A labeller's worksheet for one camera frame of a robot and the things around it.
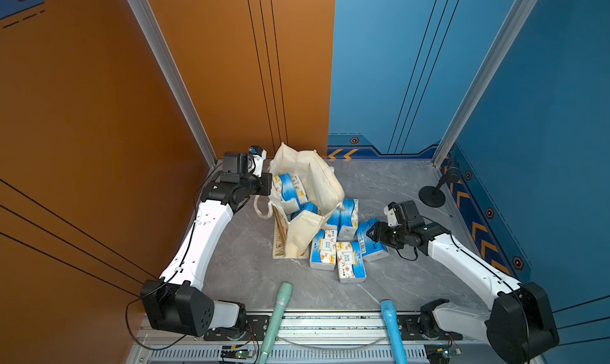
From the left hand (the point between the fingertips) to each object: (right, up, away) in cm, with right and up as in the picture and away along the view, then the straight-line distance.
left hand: (271, 175), depth 79 cm
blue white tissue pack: (+12, -12, +10) cm, 20 cm away
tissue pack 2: (+27, -30, +2) cm, 40 cm away
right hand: (+35, -21, +5) cm, 41 cm away
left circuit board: (-9, -53, -9) cm, 55 cm away
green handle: (+4, -39, -1) cm, 39 cm away
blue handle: (+38, -42, -5) cm, 57 cm away
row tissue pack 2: (+22, -16, +10) cm, 29 cm away
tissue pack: (+18, -26, +4) cm, 32 cm away
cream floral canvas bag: (+11, -6, +16) cm, 20 cm away
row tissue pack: (+6, -5, +7) cm, 11 cm away
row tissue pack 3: (+27, -21, +10) cm, 36 cm away
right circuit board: (+52, -53, -9) cm, 74 cm away
